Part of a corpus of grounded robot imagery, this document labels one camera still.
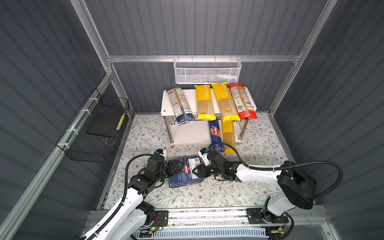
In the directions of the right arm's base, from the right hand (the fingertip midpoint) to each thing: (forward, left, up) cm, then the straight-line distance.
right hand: (196, 172), depth 82 cm
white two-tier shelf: (+27, -1, 0) cm, 27 cm away
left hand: (+1, +9, +6) cm, 11 cm away
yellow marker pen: (+20, +40, +21) cm, 49 cm away
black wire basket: (+9, +51, +22) cm, 56 cm away
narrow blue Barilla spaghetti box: (+23, -12, +3) cm, 26 cm away
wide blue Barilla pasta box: (-3, +5, +1) cm, 6 cm away
